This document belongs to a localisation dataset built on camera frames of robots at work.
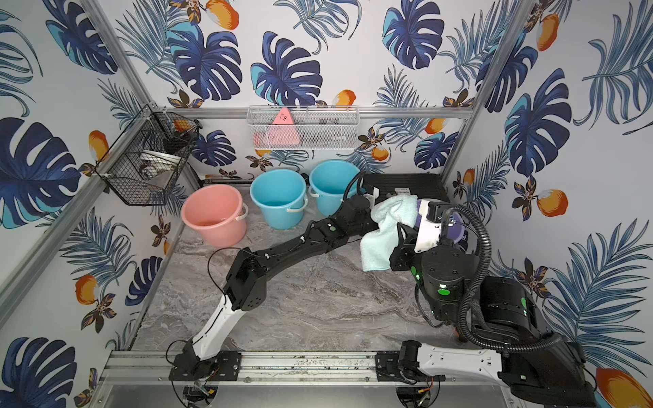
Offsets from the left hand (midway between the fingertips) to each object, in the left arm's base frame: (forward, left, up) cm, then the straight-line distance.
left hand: (392, 229), depth 89 cm
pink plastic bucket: (+3, +62, +1) cm, 62 cm away
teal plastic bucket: (+15, +42, -1) cm, 45 cm away
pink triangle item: (+25, +41, +20) cm, 52 cm away
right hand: (-21, +7, +30) cm, 37 cm away
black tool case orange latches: (+31, -21, -8) cm, 38 cm away
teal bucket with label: (+24, +24, -1) cm, 34 cm away
